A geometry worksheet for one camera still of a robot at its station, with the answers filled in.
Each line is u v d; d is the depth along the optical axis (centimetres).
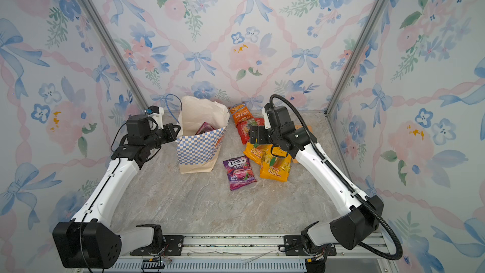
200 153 82
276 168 90
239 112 114
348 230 39
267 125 66
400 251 36
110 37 86
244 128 107
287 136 52
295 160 73
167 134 69
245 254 73
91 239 38
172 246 74
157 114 69
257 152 96
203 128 103
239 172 92
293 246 74
